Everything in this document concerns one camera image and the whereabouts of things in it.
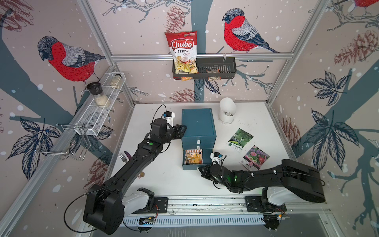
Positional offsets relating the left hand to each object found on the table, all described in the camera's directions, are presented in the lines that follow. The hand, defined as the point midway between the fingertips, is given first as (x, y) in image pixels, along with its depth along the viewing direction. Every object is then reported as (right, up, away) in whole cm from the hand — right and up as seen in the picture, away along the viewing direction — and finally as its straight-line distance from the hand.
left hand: (187, 126), depth 80 cm
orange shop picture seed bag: (+3, -20, +10) cm, 22 cm away
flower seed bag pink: (+42, -21, +11) cm, 48 cm away
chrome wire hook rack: (-48, -4, -21) cm, 53 cm away
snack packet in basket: (+19, +35, +13) cm, 41 cm away
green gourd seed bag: (+35, -10, +18) cm, 41 cm away
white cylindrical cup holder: (+29, +10, +27) cm, 41 cm away
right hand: (+6, -24, 0) cm, 25 cm away
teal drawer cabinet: (+6, -8, -2) cm, 10 cm away
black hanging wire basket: (+16, +41, +27) cm, 52 cm away
